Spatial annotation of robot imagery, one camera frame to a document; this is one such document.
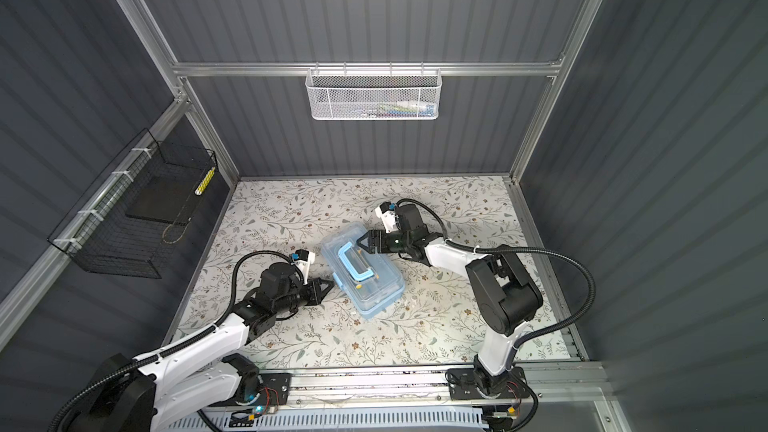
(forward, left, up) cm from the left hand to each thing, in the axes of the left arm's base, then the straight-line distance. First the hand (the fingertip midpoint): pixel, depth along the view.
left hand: (335, 284), depth 83 cm
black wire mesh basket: (+16, +48, +21) cm, 54 cm away
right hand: (+11, -10, +2) cm, 15 cm away
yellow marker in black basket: (+23, +35, +20) cm, 46 cm away
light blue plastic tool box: (-1, -10, +2) cm, 10 cm away
